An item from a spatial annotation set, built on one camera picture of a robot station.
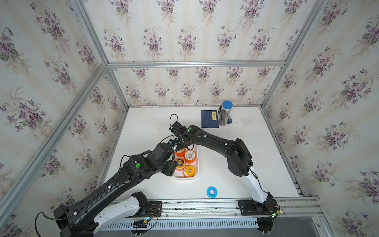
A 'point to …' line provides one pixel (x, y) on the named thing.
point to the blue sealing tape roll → (211, 192)
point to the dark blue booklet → (209, 119)
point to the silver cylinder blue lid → (225, 112)
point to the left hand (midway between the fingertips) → (173, 164)
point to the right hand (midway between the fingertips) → (178, 145)
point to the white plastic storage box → (180, 173)
